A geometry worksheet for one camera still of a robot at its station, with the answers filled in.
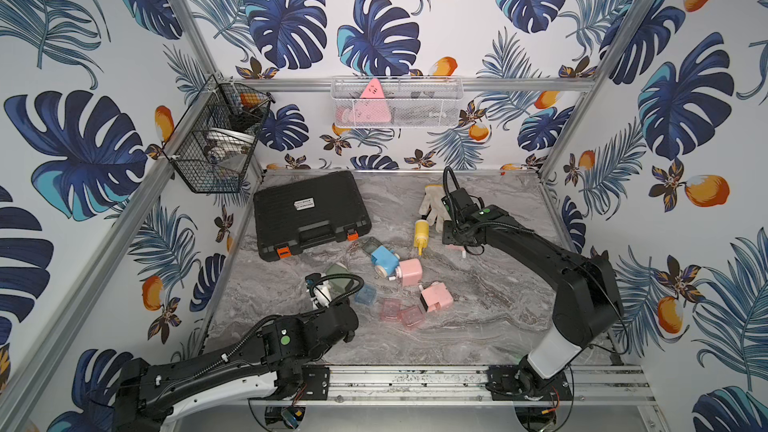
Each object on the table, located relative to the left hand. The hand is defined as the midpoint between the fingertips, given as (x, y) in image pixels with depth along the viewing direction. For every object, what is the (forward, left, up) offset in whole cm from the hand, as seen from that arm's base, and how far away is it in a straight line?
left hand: (353, 301), depth 76 cm
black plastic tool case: (+29, +25, -5) cm, 39 cm away
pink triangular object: (+51, 0, +23) cm, 56 cm away
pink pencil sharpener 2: (+6, -22, -8) cm, 24 cm away
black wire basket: (+34, +43, +19) cm, 58 cm away
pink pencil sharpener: (+13, -15, -6) cm, 21 cm away
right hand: (+23, -28, -1) cm, 36 cm away
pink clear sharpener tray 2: (+1, -16, -11) cm, 19 cm away
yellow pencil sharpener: (+25, -18, -5) cm, 31 cm away
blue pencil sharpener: (+16, -7, -8) cm, 19 cm away
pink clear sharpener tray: (+3, -10, -12) cm, 16 cm away
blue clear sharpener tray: (+6, -2, -11) cm, 13 cm away
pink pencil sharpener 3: (+14, -27, +5) cm, 31 cm away
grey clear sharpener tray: (+24, -2, -11) cm, 27 cm away
